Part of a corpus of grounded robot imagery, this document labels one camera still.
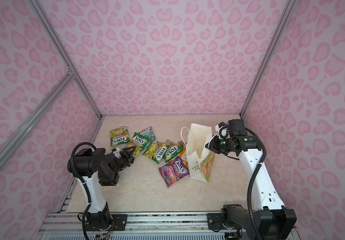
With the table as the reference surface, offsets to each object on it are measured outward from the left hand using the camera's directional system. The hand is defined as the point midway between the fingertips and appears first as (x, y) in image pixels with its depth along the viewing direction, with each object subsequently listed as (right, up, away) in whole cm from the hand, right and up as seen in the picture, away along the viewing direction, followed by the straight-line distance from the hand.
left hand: (137, 148), depth 95 cm
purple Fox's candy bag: (+23, -12, -9) cm, 28 cm away
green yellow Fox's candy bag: (0, +4, +5) cm, 6 cm away
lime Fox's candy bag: (+12, -2, 0) cm, 12 cm away
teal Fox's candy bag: (+6, +10, +10) cm, 15 cm away
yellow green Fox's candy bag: (-15, +7, +9) cm, 19 cm away
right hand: (+39, +5, -23) cm, 46 cm away
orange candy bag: (+29, -4, -2) cm, 30 cm away
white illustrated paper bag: (+36, 0, -28) cm, 46 cm away
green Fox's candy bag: (+22, -1, -3) cm, 22 cm away
